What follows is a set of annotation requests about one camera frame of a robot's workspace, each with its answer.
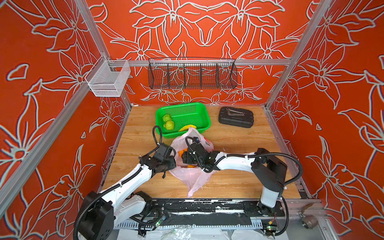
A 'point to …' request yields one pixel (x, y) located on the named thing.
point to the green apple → (169, 125)
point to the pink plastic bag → (194, 176)
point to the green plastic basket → (183, 115)
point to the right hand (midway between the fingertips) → (182, 156)
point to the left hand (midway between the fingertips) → (174, 162)
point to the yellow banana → (187, 127)
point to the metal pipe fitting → (309, 222)
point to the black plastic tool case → (236, 117)
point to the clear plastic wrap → (179, 232)
